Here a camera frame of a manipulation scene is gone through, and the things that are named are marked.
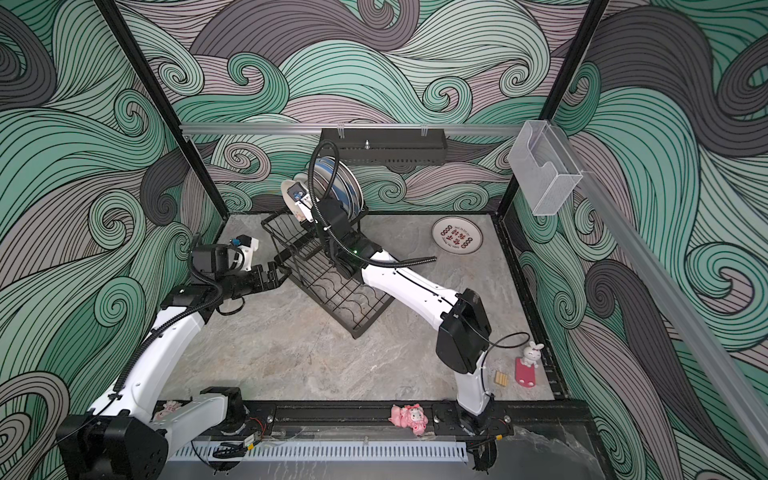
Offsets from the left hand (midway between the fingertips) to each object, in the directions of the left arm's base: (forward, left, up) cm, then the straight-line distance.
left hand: (279, 270), depth 78 cm
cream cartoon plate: (+19, 0, +6) cm, 21 cm away
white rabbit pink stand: (-18, -68, -18) cm, 73 cm away
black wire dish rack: (+3, -16, -19) cm, 25 cm away
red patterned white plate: (+32, -57, -20) cm, 68 cm away
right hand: (+12, -11, +17) cm, 24 cm away
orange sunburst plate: (+19, -18, +14) cm, 30 cm away
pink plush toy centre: (-31, -35, -17) cm, 49 cm away
